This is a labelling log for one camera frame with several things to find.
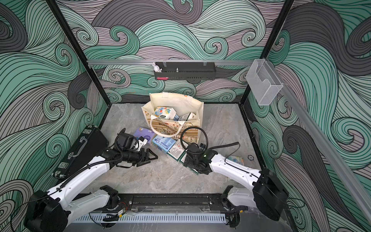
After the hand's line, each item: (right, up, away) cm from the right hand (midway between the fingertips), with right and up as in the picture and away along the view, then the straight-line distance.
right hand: (190, 166), depth 81 cm
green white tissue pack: (-8, +8, +5) cm, 12 cm away
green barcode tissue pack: (-4, +2, +2) cm, 5 cm away
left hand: (-19, +7, -6) cm, 21 cm away
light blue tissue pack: (-16, +12, +9) cm, 22 cm away
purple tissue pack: (-27, +17, +13) cm, 35 cm away
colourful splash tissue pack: (-15, +32, +4) cm, 35 cm away
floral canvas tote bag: (-2, +25, -2) cm, 25 cm away
